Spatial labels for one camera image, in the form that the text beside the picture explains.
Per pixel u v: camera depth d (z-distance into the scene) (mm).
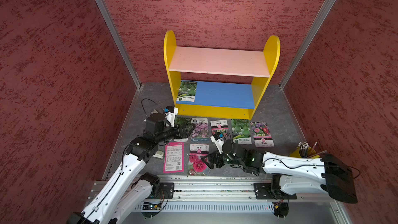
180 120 1004
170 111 645
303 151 735
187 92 972
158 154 833
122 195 441
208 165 668
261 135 945
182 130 620
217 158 644
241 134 944
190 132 655
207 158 663
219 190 757
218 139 680
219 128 970
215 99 921
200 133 939
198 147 882
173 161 831
